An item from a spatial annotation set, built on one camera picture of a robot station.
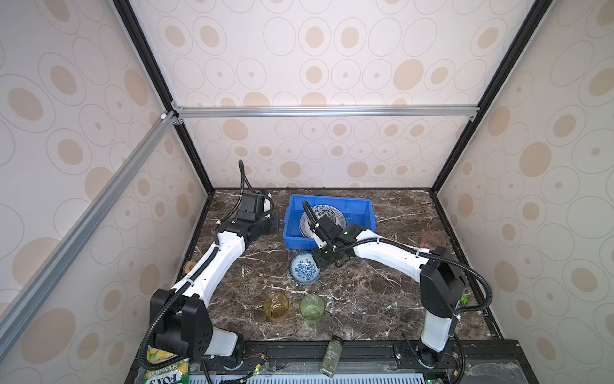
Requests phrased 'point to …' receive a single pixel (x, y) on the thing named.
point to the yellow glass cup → (276, 306)
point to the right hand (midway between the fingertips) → (316, 260)
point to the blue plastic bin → (356, 211)
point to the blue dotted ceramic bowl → (304, 268)
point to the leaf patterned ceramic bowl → (321, 210)
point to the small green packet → (464, 298)
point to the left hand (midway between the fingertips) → (282, 216)
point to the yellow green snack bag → (177, 373)
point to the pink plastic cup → (432, 238)
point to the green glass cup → (312, 306)
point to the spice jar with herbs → (331, 355)
